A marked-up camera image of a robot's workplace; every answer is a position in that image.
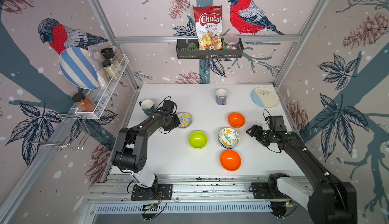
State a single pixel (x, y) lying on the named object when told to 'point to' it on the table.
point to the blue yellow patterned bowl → (185, 119)
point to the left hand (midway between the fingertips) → (179, 120)
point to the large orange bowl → (230, 160)
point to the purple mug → (221, 96)
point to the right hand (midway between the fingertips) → (250, 131)
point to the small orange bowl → (236, 120)
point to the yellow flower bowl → (229, 137)
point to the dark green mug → (147, 106)
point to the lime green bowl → (198, 140)
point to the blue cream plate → (265, 97)
